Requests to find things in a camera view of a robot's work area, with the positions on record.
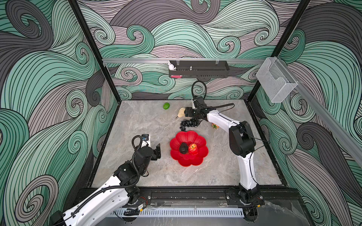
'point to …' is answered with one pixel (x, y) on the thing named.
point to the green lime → (166, 106)
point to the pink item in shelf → (175, 76)
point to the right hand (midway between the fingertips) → (187, 112)
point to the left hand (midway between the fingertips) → (153, 143)
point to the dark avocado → (183, 148)
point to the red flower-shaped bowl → (188, 148)
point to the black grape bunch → (190, 123)
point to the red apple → (193, 149)
